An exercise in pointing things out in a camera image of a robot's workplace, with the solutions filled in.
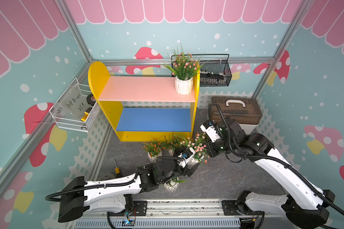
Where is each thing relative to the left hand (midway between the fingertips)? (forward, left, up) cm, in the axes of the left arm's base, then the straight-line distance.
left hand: (193, 156), depth 69 cm
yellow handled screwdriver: (+1, +45, -22) cm, 50 cm away
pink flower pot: (-5, -2, +13) cm, 14 cm away
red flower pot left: (+8, +21, -8) cm, 25 cm away
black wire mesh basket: (+54, -17, +12) cm, 58 cm away
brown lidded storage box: (+35, -37, -4) cm, 51 cm away
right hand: (+2, -3, +6) cm, 7 cm away
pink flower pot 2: (-9, +11, -18) cm, 22 cm away
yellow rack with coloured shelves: (+58, +38, -26) cm, 74 cm away
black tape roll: (+28, +58, +11) cm, 65 cm away
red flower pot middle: (+14, +12, -12) cm, 22 cm away
